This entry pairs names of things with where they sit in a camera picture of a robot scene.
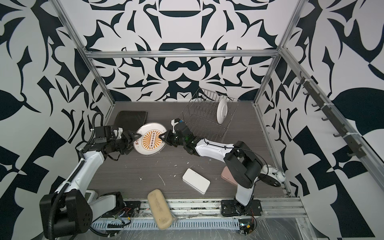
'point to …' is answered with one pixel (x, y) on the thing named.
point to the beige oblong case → (160, 209)
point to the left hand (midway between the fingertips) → (139, 137)
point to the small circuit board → (246, 225)
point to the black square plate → (130, 120)
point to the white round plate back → (150, 143)
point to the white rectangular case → (197, 181)
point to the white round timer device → (272, 175)
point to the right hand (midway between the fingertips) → (157, 136)
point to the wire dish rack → (200, 115)
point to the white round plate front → (221, 111)
